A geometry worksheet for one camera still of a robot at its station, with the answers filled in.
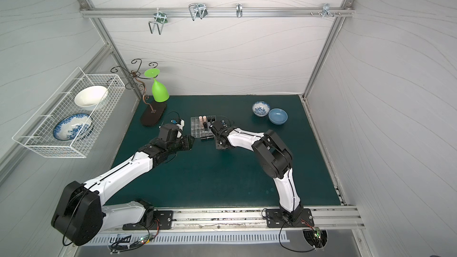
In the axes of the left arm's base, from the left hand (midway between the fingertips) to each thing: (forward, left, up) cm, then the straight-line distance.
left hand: (191, 138), depth 85 cm
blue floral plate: (-8, +39, +20) cm, 45 cm away
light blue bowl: (+23, -48, -11) cm, 54 cm away
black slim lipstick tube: (+12, -5, -6) cm, 14 cm away
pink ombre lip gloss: (+14, -4, -2) cm, 15 cm away
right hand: (+6, -15, -12) cm, 20 cm away
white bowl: (+8, +44, +19) cm, 48 cm away
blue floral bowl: (+30, -37, -11) cm, 49 cm away
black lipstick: (+8, -7, -11) cm, 15 cm away
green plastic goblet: (+21, +19, +10) cm, 30 cm away
